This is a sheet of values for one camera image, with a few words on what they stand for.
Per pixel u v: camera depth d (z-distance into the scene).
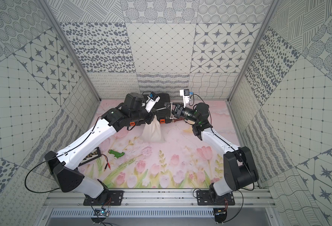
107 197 0.68
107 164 0.86
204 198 0.73
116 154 0.90
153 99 0.62
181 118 1.06
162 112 0.75
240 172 0.43
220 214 0.72
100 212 0.70
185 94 0.66
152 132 0.79
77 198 1.57
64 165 0.41
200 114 0.60
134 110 0.56
